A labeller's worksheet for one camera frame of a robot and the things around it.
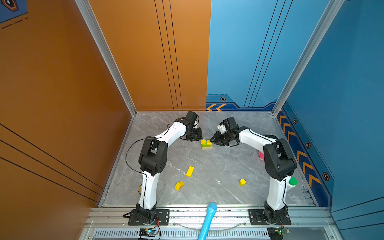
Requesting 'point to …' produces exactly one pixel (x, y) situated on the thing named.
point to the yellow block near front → (179, 185)
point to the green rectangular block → (206, 145)
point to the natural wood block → (207, 148)
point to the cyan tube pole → (211, 211)
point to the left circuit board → (148, 232)
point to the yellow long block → (190, 171)
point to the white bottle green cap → (293, 182)
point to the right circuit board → (277, 233)
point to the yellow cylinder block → (242, 182)
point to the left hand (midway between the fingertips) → (202, 136)
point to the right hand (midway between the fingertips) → (210, 141)
